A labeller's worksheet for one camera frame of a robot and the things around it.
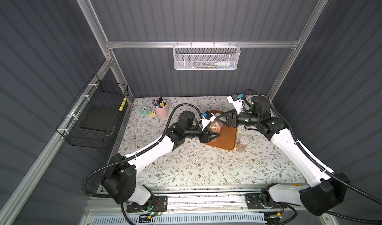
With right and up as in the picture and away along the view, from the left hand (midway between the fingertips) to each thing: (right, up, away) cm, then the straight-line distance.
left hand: (219, 134), depth 72 cm
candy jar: (+16, -5, +11) cm, 20 cm away
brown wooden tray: (+10, -6, +25) cm, 27 cm away
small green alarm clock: (-49, +12, +39) cm, 64 cm away
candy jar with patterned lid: (-2, +4, 0) cm, 5 cm away
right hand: (+1, +9, -3) cm, 9 cm away
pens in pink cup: (-36, +17, +29) cm, 49 cm away
